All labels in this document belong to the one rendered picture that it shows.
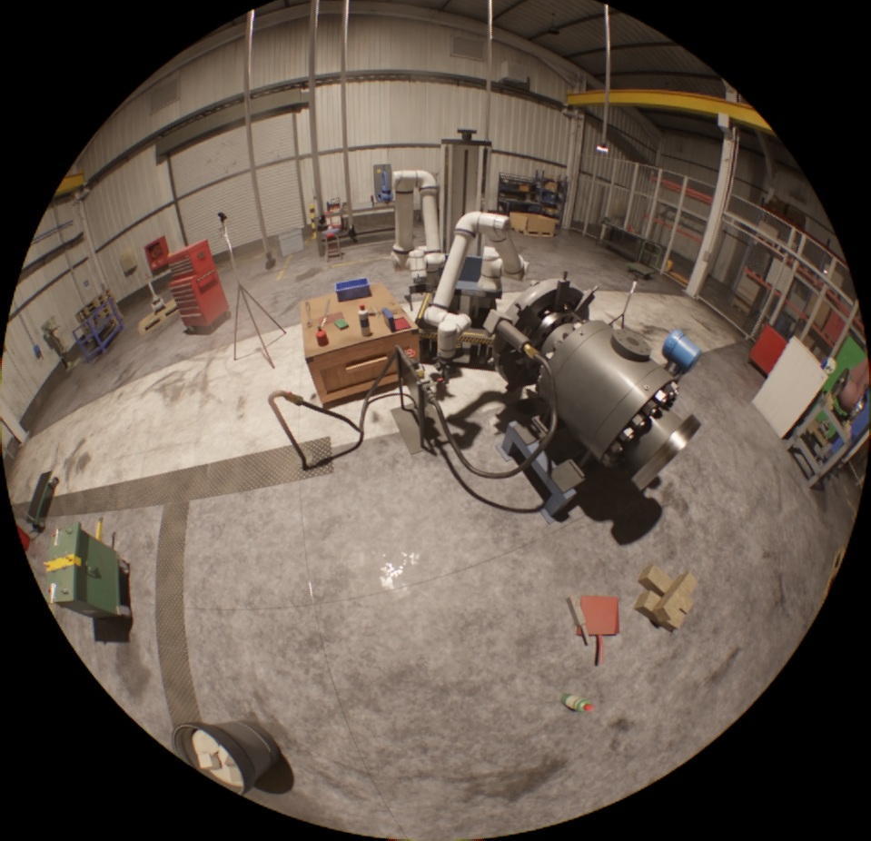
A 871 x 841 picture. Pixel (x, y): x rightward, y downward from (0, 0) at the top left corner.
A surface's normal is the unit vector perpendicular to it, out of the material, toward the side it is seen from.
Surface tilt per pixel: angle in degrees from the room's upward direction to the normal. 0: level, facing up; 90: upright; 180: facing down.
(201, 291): 90
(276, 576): 0
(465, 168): 90
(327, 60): 90
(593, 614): 0
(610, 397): 55
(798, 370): 90
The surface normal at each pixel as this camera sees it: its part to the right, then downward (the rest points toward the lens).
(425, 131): 0.31, 0.69
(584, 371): -0.74, -0.15
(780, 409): -0.95, 0.22
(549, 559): 0.01, -0.69
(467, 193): -0.14, 0.72
